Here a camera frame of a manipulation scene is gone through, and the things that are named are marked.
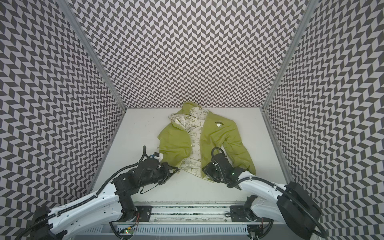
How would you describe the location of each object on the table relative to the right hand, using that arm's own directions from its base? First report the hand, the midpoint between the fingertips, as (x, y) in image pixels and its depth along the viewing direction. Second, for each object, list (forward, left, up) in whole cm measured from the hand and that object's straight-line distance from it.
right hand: (202, 170), depth 83 cm
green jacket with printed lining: (+27, +5, -3) cm, 27 cm away
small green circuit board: (-27, +34, -1) cm, 43 cm away
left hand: (-4, +11, +11) cm, 16 cm away
